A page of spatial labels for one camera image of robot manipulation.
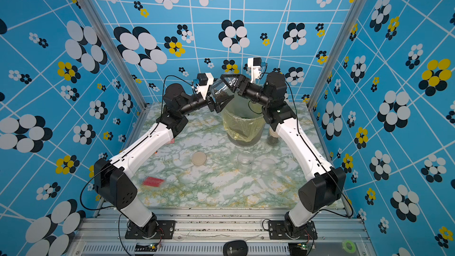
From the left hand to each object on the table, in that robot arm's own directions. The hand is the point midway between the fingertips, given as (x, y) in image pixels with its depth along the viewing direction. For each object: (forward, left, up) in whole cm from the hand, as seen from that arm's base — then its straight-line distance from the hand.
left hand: (229, 85), depth 65 cm
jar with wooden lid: (+4, -24, -40) cm, 47 cm away
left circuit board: (-45, +34, -47) cm, 74 cm away
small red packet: (-19, +38, -45) cm, 62 cm away
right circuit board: (-46, -27, -45) cm, 70 cm away
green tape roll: (-45, -48, -45) cm, 80 cm away
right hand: (0, +1, +3) cm, 3 cm away
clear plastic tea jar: (-8, -8, -44) cm, 45 cm away
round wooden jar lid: (-6, +18, -45) cm, 49 cm away
